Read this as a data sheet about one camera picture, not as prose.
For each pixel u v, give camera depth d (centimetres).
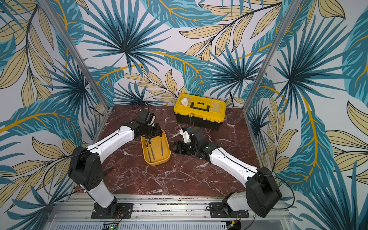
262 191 41
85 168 45
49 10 68
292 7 69
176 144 71
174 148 76
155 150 92
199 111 97
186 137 74
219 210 73
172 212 75
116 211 69
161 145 84
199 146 63
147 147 96
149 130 74
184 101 94
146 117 69
